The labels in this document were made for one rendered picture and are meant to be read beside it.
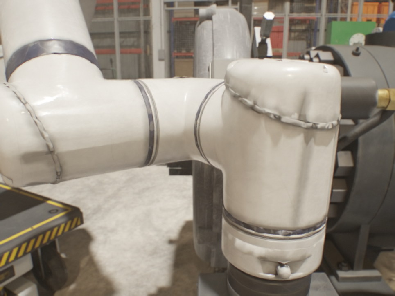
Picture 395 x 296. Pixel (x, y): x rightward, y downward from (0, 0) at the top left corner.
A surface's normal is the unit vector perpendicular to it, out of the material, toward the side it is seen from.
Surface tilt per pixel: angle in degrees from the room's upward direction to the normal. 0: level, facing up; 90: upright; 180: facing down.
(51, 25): 47
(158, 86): 28
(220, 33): 41
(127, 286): 0
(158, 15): 90
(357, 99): 90
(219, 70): 68
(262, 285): 90
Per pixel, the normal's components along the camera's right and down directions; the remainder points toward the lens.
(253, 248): -0.53, 0.22
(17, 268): 0.88, 0.12
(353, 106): -0.02, 0.54
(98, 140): 0.54, 0.31
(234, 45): -0.03, -0.49
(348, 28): -0.13, 0.25
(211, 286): 0.00, -0.97
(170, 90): 0.29, -0.61
